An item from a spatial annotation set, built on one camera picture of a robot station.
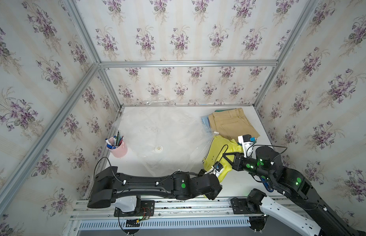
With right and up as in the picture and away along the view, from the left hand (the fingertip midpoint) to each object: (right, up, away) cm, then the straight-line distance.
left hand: (218, 183), depth 67 cm
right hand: (+3, +14, -4) cm, 15 cm away
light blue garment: (0, +28, +37) cm, 46 cm away
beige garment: (+15, +27, +26) cm, 41 cm away
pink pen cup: (-57, +14, +21) cm, 62 cm away
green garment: (+11, +36, +32) cm, 49 cm away
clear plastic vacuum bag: (-31, +17, +35) cm, 49 cm away
